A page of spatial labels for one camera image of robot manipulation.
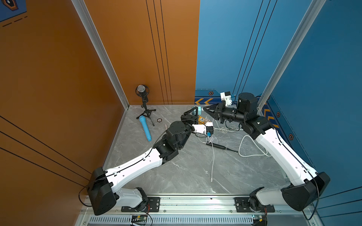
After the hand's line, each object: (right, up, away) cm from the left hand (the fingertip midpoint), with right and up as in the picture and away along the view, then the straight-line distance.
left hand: (193, 106), depth 66 cm
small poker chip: (-25, -7, +46) cm, 52 cm away
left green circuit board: (-27, -57, +5) cm, 63 cm away
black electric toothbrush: (+19, -25, +29) cm, 43 cm away
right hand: (+4, -1, -1) cm, 5 cm away
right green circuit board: (+35, -57, +6) cm, 67 cm away
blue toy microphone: (-36, -8, +40) cm, 54 cm away
